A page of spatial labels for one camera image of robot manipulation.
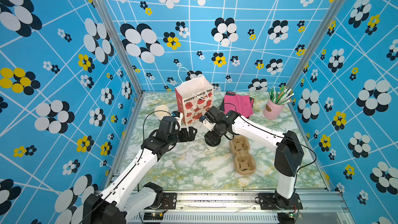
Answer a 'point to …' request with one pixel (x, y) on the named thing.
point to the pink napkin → (243, 105)
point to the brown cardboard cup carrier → (245, 162)
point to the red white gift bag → (195, 96)
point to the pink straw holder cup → (272, 110)
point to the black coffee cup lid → (213, 141)
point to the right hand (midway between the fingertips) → (212, 135)
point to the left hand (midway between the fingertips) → (190, 130)
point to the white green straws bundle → (281, 96)
